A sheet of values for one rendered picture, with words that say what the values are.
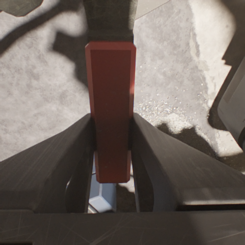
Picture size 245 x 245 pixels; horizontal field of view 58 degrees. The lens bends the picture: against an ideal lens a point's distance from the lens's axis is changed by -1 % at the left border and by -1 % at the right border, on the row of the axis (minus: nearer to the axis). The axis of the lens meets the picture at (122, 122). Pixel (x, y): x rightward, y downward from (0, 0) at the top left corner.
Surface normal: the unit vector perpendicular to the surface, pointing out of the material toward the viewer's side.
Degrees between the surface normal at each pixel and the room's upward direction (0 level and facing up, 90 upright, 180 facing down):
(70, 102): 0
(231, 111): 90
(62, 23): 0
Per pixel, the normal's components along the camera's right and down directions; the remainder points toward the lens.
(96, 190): -0.47, -0.71
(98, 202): 0.03, 0.58
